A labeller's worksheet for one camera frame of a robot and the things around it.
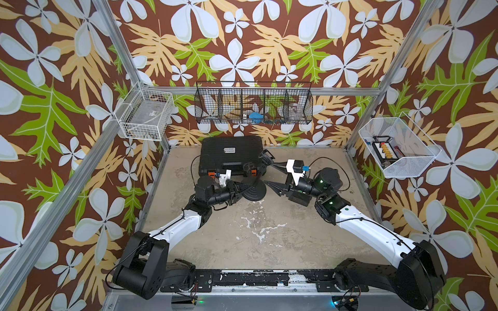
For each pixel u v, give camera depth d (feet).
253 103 3.28
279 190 1.99
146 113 2.83
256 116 3.15
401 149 2.68
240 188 2.51
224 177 2.53
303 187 2.00
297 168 1.81
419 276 1.32
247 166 3.42
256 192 2.47
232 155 3.63
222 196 2.34
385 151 2.70
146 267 1.36
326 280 2.47
